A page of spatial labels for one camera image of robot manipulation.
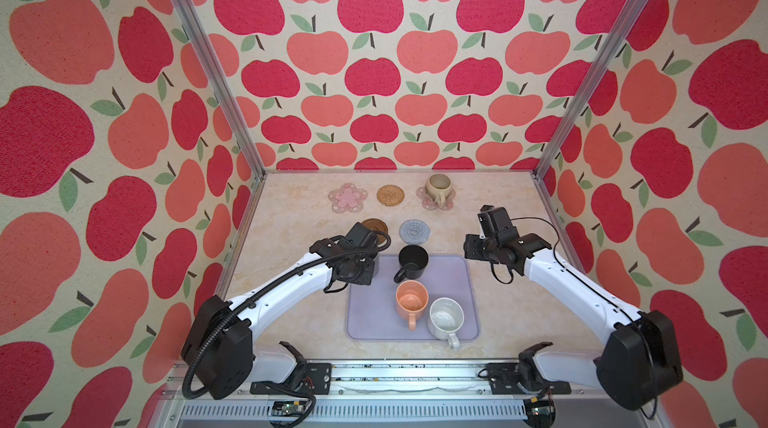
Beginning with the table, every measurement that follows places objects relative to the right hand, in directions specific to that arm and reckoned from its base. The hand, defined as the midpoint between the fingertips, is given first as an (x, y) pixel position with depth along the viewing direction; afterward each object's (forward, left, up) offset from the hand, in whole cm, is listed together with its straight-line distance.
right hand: (479, 244), depth 86 cm
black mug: (-3, +19, -8) cm, 21 cm away
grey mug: (-6, +30, -8) cm, 32 cm away
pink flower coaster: (+23, +45, -11) cm, 52 cm away
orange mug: (-14, +19, -11) cm, 26 cm away
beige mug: (+25, +11, -3) cm, 28 cm away
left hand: (-12, +31, -3) cm, 33 cm away
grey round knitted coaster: (+11, +19, -13) cm, 25 cm away
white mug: (-19, +9, -12) cm, 24 cm away
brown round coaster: (+12, +32, -11) cm, 36 cm away
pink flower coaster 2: (+23, +13, -11) cm, 29 cm away
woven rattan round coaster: (+27, +29, -12) cm, 41 cm away
